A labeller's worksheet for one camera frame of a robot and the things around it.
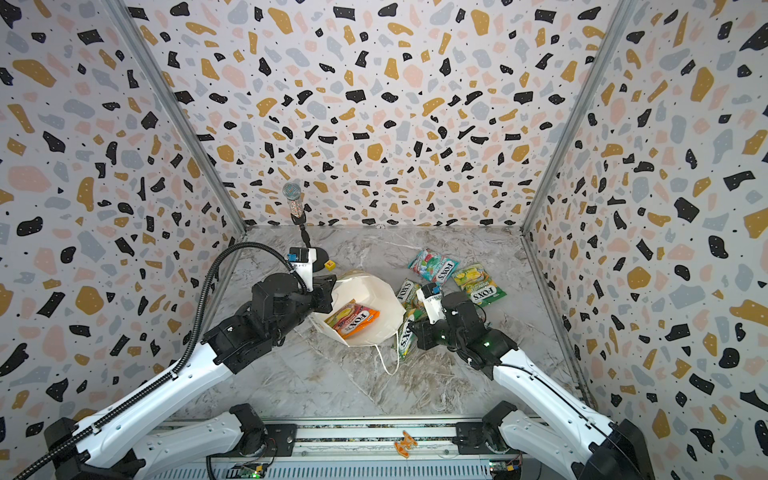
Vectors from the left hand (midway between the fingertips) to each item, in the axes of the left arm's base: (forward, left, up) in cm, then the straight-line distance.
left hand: (336, 273), depth 69 cm
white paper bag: (-5, -10, -20) cm, 23 cm away
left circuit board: (-35, +22, -31) cm, 51 cm away
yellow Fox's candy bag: (+10, -18, -28) cm, 35 cm away
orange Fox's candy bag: (+2, 0, -25) cm, 25 cm away
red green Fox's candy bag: (+23, -27, -29) cm, 46 cm away
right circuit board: (-35, -39, -31) cm, 61 cm away
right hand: (-6, -16, -13) cm, 22 cm away
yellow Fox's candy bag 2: (-8, -16, -17) cm, 25 cm away
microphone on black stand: (+29, +16, 0) cm, 33 cm away
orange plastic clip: (-31, -15, -30) cm, 46 cm away
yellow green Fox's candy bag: (+16, -42, -30) cm, 54 cm away
